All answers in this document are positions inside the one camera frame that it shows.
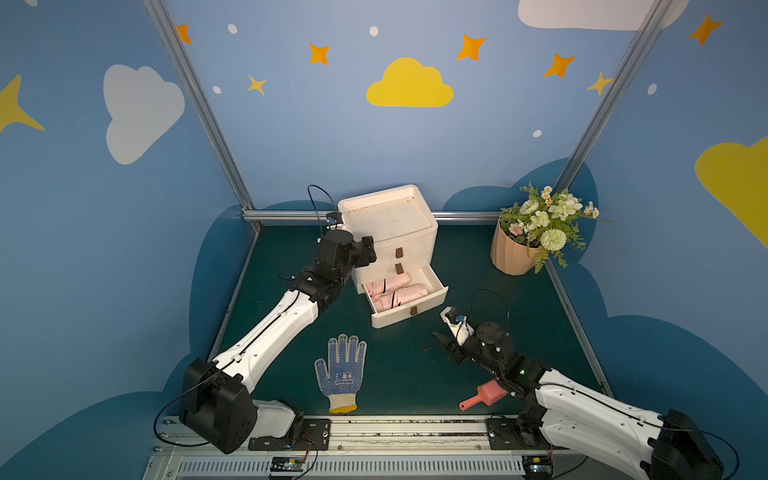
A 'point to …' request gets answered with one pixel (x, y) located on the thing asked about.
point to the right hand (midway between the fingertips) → (446, 322)
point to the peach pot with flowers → (541, 220)
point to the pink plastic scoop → (489, 393)
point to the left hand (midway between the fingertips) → (359, 236)
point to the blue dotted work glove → (346, 366)
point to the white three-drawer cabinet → (404, 233)
